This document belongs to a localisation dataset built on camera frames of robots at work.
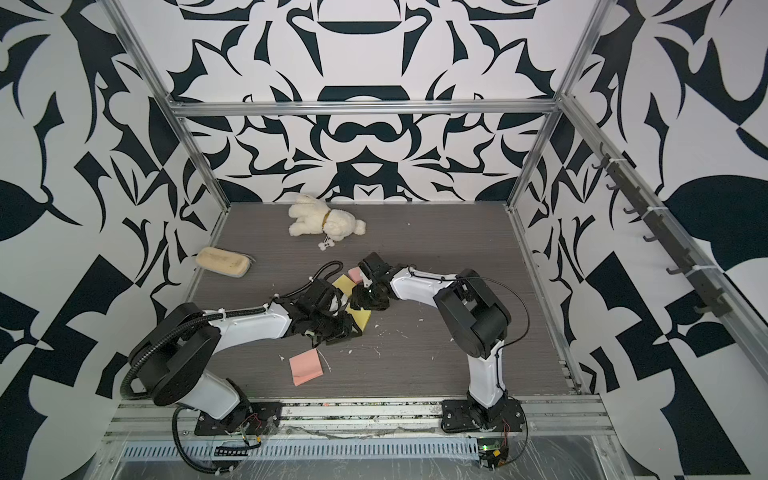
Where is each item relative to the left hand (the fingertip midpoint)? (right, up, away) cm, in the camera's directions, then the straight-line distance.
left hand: (357, 329), depth 86 cm
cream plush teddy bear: (-18, +34, +18) cm, 42 cm away
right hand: (-1, +6, +6) cm, 9 cm away
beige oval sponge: (-45, +18, +12) cm, 50 cm away
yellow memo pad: (+1, +4, -2) cm, 5 cm away
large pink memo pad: (-14, -9, -5) cm, 17 cm away
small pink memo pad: (-2, +14, +11) cm, 18 cm away
